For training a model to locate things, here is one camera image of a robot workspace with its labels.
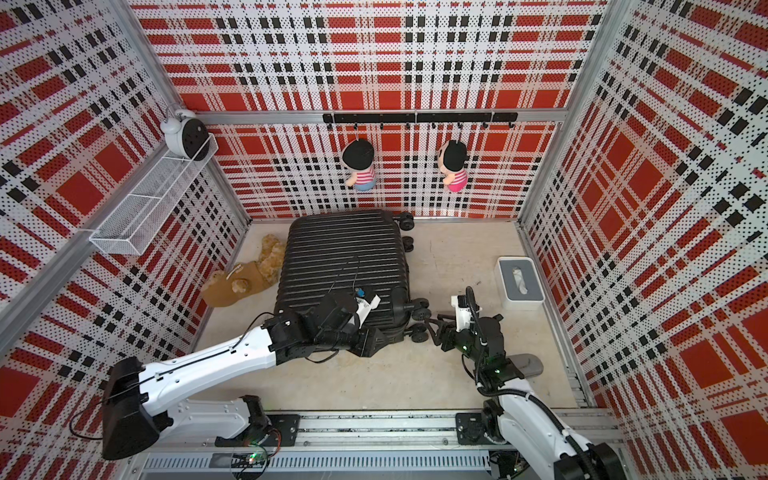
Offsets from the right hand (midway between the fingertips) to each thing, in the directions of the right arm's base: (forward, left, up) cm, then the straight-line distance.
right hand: (435, 319), depth 82 cm
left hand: (-8, +14, +6) cm, 17 cm away
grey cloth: (-10, -26, -8) cm, 29 cm away
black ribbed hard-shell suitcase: (+14, +20, +12) cm, 28 cm away
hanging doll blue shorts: (+45, +23, +23) cm, 56 cm away
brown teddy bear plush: (+11, +60, +2) cm, 61 cm away
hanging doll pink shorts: (+47, -7, +21) cm, 52 cm away
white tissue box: (+15, -29, -6) cm, 33 cm away
